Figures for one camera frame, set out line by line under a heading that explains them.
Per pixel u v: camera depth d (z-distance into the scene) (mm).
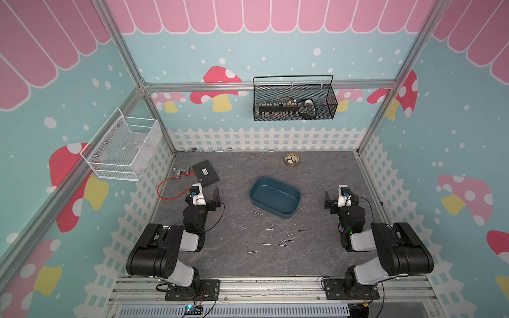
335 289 741
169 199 1001
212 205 812
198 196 759
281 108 917
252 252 845
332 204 814
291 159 1154
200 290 727
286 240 871
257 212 943
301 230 893
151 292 757
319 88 912
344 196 756
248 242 851
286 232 890
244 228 898
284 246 850
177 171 1095
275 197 1002
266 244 858
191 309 727
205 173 1086
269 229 898
